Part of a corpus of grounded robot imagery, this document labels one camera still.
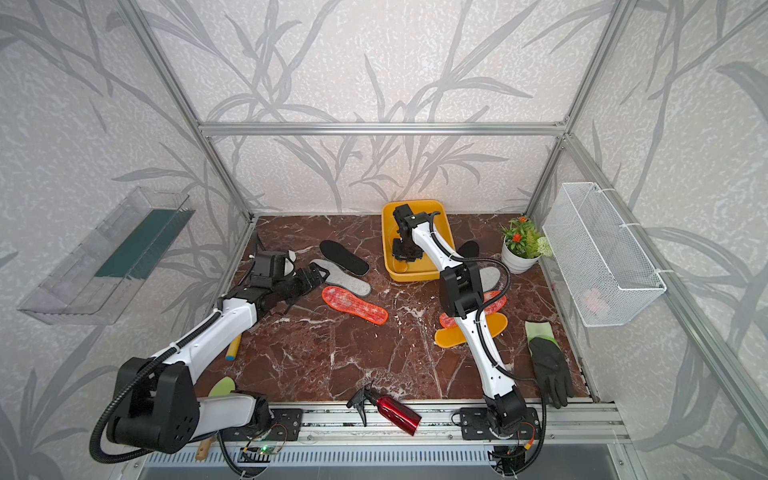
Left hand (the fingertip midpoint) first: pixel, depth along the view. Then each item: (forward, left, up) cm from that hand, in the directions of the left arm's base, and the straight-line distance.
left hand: (320, 278), depth 86 cm
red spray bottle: (-32, -21, -9) cm, 39 cm away
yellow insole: (-12, -40, -13) cm, 44 cm away
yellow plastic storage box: (+11, -31, -11) cm, 35 cm away
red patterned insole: (0, -5, -13) cm, 14 cm away
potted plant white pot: (+12, -62, +2) cm, 63 cm away
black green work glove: (-21, -66, -10) cm, 70 cm away
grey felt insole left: (+8, -3, -13) cm, 16 cm away
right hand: (+17, -23, -12) cm, 31 cm away
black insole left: (+18, -3, -14) cm, 23 cm away
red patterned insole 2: (-16, -44, +17) cm, 49 cm away
